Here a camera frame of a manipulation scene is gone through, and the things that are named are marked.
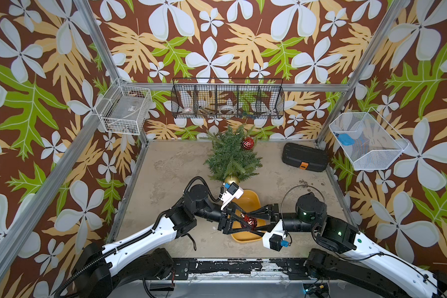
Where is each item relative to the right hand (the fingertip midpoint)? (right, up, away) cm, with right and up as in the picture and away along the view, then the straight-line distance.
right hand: (249, 216), depth 60 cm
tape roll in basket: (-6, +46, +39) cm, 60 cm away
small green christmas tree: (-6, +19, +17) cm, 26 cm away
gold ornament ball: (-6, +11, +11) cm, 17 cm away
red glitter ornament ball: (0, -1, -3) cm, 3 cm away
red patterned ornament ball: (+1, +25, +12) cm, 28 cm away
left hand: (0, -2, -1) cm, 2 cm away
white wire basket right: (+57, +27, +23) cm, 68 cm away
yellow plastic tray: (+5, -2, +32) cm, 32 cm away
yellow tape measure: (-21, -20, +20) cm, 35 cm away
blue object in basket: (+49, +28, +24) cm, 61 cm away
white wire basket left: (-56, +42, +27) cm, 75 cm away
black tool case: (+40, +20, +45) cm, 63 cm away
